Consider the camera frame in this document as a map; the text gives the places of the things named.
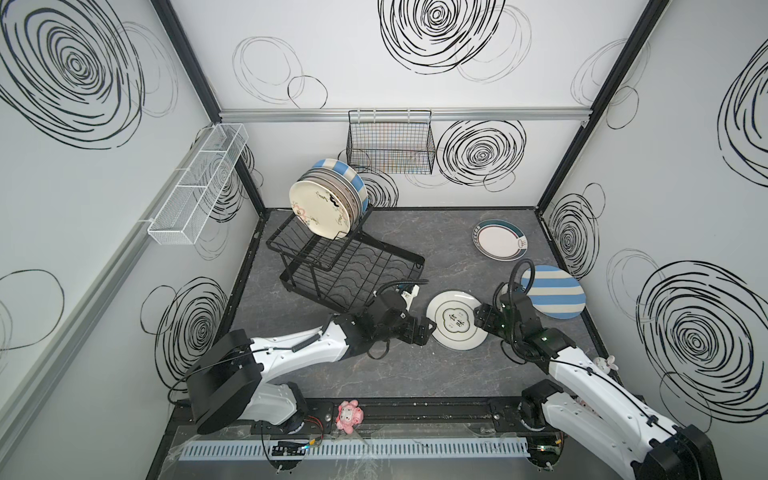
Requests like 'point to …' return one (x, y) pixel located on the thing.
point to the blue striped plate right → (556, 291)
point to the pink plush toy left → (349, 415)
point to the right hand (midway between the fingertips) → (478, 316)
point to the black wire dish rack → (347, 272)
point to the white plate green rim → (500, 240)
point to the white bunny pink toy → (605, 364)
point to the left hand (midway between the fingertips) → (428, 323)
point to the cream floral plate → (319, 208)
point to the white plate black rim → (452, 311)
